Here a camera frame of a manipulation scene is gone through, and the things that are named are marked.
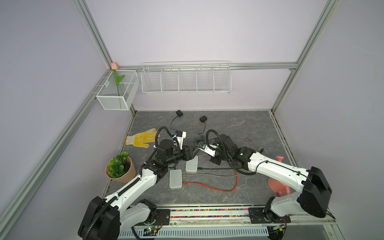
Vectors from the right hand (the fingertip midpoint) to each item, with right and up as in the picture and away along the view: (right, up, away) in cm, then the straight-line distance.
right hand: (208, 150), depth 80 cm
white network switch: (-19, -17, +4) cm, 26 cm away
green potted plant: (-46, -9, -5) cm, 47 cm away
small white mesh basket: (-53, +34, +9) cm, 63 cm away
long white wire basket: (-14, +46, +18) cm, 51 cm away
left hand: (-6, +1, -5) cm, 7 cm away
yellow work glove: (-47, +4, +23) cm, 53 cm away
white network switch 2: (-9, -11, +8) cm, 16 cm away
